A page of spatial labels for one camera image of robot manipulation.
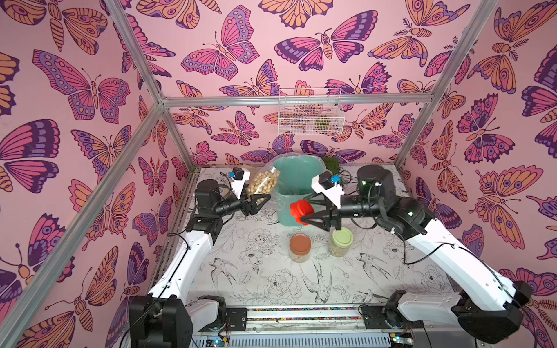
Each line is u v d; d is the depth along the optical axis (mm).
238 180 638
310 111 952
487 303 380
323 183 477
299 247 799
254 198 661
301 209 554
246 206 650
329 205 512
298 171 917
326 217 503
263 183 686
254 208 668
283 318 746
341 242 779
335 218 500
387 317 652
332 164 1168
